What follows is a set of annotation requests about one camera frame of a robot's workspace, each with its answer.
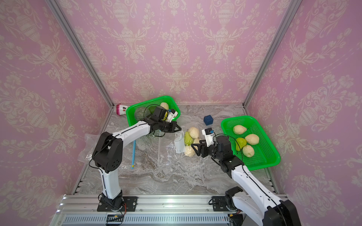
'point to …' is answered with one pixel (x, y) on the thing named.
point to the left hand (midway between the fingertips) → (181, 129)
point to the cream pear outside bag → (196, 141)
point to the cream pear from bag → (252, 139)
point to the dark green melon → (139, 113)
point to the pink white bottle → (121, 109)
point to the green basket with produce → (156, 100)
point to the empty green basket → (264, 154)
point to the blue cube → (208, 120)
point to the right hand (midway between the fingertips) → (191, 147)
